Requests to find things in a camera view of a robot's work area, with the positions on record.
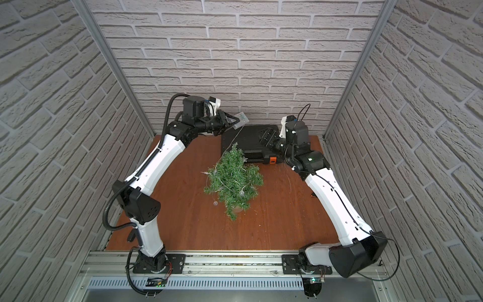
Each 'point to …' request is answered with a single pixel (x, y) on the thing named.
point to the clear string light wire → (216, 168)
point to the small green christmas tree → (233, 182)
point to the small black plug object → (313, 194)
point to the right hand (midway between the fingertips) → (263, 136)
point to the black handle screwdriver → (132, 234)
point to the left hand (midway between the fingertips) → (244, 117)
